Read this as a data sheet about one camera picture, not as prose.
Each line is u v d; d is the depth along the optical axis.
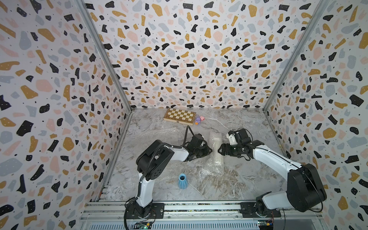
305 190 0.43
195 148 0.77
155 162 0.51
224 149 0.80
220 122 1.14
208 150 0.92
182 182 0.74
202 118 1.13
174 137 1.03
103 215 0.74
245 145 0.66
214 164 0.86
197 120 1.10
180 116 1.13
